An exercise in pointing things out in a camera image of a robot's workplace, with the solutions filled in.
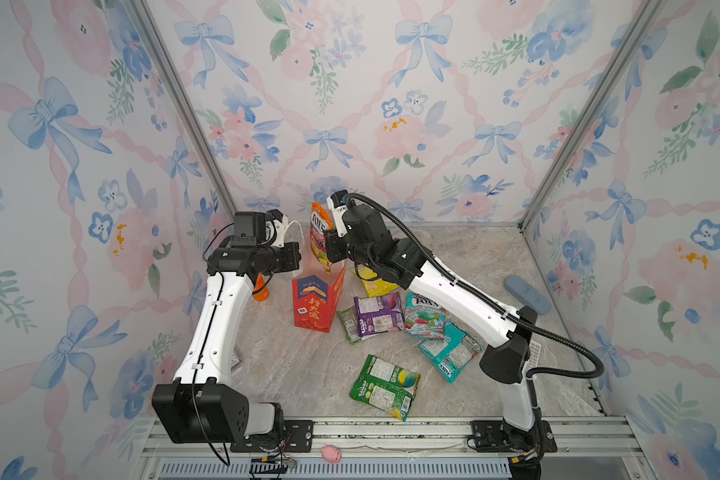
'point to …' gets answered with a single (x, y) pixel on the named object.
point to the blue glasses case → (527, 294)
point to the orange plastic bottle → (265, 292)
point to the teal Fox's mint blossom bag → (423, 319)
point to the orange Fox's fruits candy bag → (321, 222)
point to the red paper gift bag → (316, 295)
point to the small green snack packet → (349, 319)
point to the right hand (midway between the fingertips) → (324, 229)
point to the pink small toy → (331, 453)
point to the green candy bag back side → (386, 387)
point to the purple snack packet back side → (379, 314)
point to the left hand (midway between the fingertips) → (300, 252)
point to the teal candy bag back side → (453, 355)
